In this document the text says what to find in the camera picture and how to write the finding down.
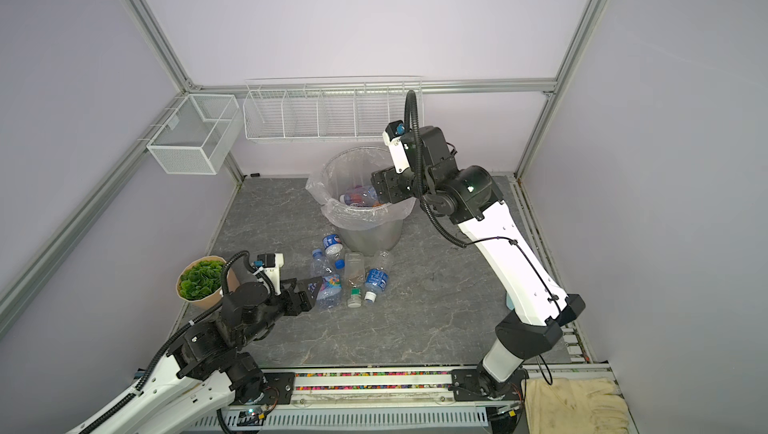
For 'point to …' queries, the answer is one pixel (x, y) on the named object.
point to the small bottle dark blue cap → (333, 246)
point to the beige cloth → (573, 405)
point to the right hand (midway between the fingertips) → (390, 175)
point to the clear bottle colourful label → (330, 291)
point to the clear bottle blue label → (376, 282)
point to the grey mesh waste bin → (368, 241)
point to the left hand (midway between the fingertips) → (311, 285)
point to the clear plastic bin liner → (354, 166)
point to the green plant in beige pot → (200, 282)
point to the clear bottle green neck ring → (354, 272)
